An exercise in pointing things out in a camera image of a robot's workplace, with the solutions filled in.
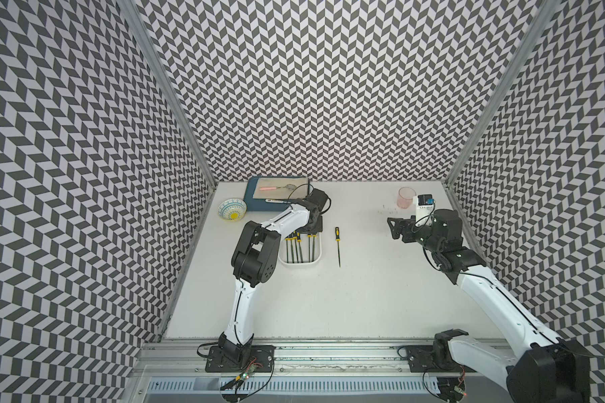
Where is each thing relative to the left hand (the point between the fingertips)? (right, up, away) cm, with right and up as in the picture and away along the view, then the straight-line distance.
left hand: (310, 228), depth 100 cm
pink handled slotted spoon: (-17, +17, +15) cm, 29 cm away
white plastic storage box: (-1, -8, -6) cm, 10 cm away
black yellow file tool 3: (-4, -7, -4) cm, 9 cm away
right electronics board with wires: (+39, -40, -34) cm, 65 cm away
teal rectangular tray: (-26, +10, +11) cm, 30 cm away
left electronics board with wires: (-22, -41, -32) cm, 57 cm away
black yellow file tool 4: (-7, -7, -3) cm, 11 cm away
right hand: (+29, +4, -19) cm, 35 cm away
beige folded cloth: (-6, +19, +19) cm, 27 cm away
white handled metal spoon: (-16, +11, +12) cm, 23 cm away
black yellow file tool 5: (-9, -4, -1) cm, 10 cm away
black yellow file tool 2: (+1, -3, -1) cm, 3 cm away
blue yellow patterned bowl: (-34, +8, +8) cm, 36 cm away
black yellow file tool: (+11, -4, -1) cm, 12 cm away
